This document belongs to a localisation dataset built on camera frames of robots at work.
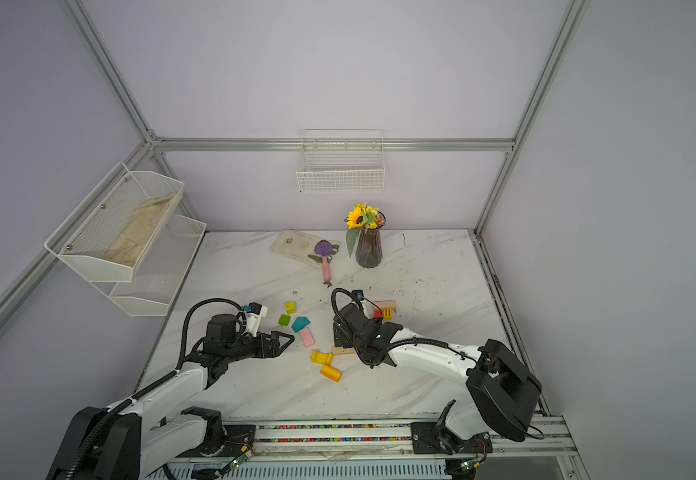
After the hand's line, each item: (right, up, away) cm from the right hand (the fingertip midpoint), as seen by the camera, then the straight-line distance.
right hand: (349, 326), depth 85 cm
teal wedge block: (-16, -1, +9) cm, 18 cm away
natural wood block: (-2, -8, +3) cm, 9 cm away
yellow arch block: (-9, -9, +1) cm, 13 cm away
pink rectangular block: (-13, -5, +5) cm, 15 cm away
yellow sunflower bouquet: (+4, +32, +5) cm, 33 cm away
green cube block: (-21, 0, +10) cm, 24 cm away
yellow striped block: (+13, +1, +10) cm, 16 cm away
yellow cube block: (-20, +3, +11) cm, 23 cm away
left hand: (-19, -4, -1) cm, 20 cm away
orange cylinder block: (-5, -13, -1) cm, 14 cm away
